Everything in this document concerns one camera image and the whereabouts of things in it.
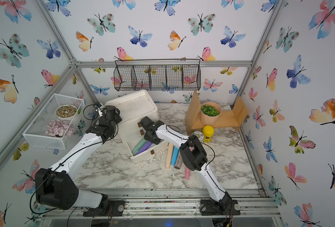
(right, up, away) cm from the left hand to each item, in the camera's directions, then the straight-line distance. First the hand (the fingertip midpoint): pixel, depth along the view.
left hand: (116, 113), depth 83 cm
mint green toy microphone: (+11, -21, +11) cm, 26 cm away
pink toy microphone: (+42, -34, +1) cm, 54 cm away
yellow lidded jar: (+56, -12, +10) cm, 58 cm away
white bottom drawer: (+21, -22, +5) cm, 31 cm away
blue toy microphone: (+35, -26, +7) cm, 44 cm away
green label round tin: (+51, -14, +10) cm, 53 cm away
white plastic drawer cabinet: (+9, +3, +4) cm, 10 cm away
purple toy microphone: (+15, -22, +10) cm, 28 cm away
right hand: (+17, -16, +12) cm, 26 cm away
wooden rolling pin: (+31, -26, +7) cm, 41 cm away
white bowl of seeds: (-21, 0, -11) cm, 24 cm away
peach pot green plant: (+56, 0, +7) cm, 57 cm away
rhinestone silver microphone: (+37, -29, +3) cm, 47 cm away
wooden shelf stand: (+70, -4, +13) cm, 71 cm away
